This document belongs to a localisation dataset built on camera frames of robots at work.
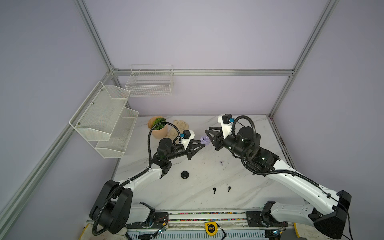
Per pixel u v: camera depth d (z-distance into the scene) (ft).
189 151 2.17
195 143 2.35
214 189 2.75
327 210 1.29
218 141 1.83
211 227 2.30
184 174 2.89
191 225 2.39
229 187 2.75
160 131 3.16
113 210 1.34
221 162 3.10
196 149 2.34
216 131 2.04
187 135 2.09
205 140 2.35
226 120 1.78
